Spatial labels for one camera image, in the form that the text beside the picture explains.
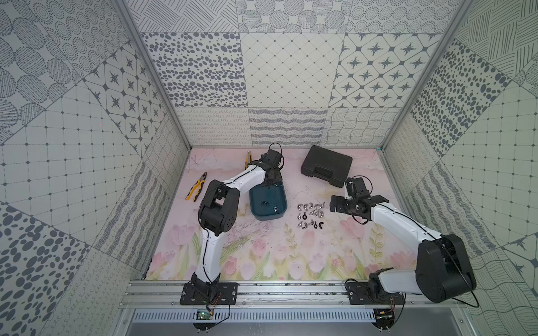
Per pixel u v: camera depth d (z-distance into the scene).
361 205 0.64
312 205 0.98
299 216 0.93
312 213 0.95
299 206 0.96
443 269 0.42
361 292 0.74
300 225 0.91
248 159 1.14
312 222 0.91
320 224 0.91
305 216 0.93
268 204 0.98
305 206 0.96
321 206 0.96
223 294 0.75
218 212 0.56
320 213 0.94
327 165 1.08
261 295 0.76
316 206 0.97
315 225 0.91
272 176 0.74
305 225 0.90
